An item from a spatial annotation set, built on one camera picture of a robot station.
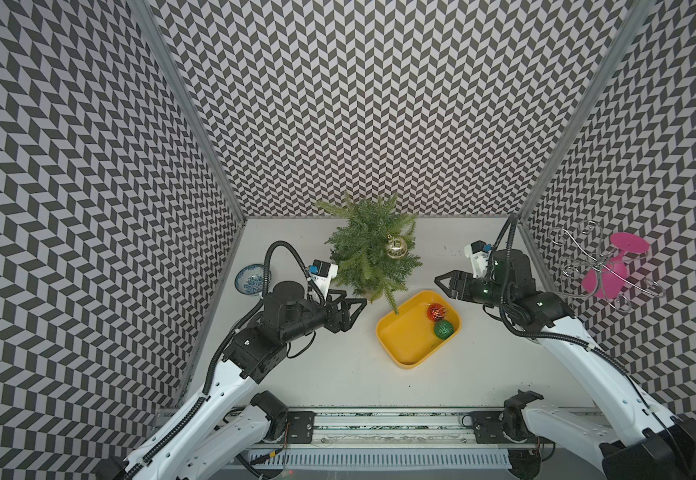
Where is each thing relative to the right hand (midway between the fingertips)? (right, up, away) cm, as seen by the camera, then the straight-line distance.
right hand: (444, 287), depth 75 cm
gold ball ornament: (-13, +10, -6) cm, 18 cm away
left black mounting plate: (-36, -34, -3) cm, 49 cm away
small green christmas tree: (-19, +10, 0) cm, 21 cm away
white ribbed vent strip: (-16, -39, -6) cm, 43 cm away
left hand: (-23, -2, -7) cm, 24 cm away
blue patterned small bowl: (-59, -1, +23) cm, 63 cm away
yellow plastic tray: (-3, -15, +15) cm, 21 cm away
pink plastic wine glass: (+35, +3, -9) cm, 36 cm away
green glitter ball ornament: (+2, -13, +9) cm, 16 cm away
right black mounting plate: (+11, -35, -2) cm, 37 cm away
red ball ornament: (+1, -9, +12) cm, 15 cm away
